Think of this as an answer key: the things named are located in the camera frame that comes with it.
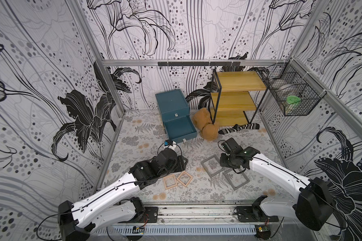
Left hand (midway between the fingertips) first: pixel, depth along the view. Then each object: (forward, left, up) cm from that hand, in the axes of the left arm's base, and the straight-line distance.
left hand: (185, 165), depth 72 cm
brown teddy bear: (+35, -11, -8) cm, 38 cm away
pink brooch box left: (-3, +9, -17) cm, 20 cm away
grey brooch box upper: (+8, -17, -17) cm, 25 cm away
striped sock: (+36, -36, -15) cm, 53 cm away
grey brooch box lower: (-1, -29, -17) cm, 34 cm away
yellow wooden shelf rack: (+52, -34, 0) cm, 62 cm away
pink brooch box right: (0, 0, -18) cm, 18 cm away
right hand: (+8, -21, -10) cm, 25 cm away
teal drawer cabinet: (+31, +6, -6) cm, 32 cm away
